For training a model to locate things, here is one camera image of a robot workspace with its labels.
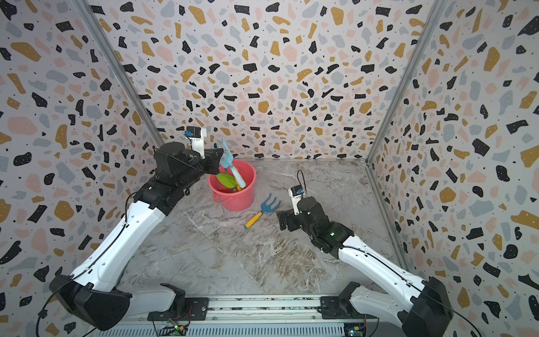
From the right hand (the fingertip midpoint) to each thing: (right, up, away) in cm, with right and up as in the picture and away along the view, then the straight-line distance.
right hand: (288, 209), depth 77 cm
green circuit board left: (-39, -41, -6) cm, 57 cm away
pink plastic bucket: (-22, +2, +11) cm, 24 cm away
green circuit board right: (+22, -40, -6) cm, 46 cm away
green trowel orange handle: (-27, +10, +20) cm, 35 cm away
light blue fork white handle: (-22, +17, -4) cm, 28 cm away
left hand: (-22, +21, -8) cm, 31 cm away
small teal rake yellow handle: (-11, -3, +25) cm, 27 cm away
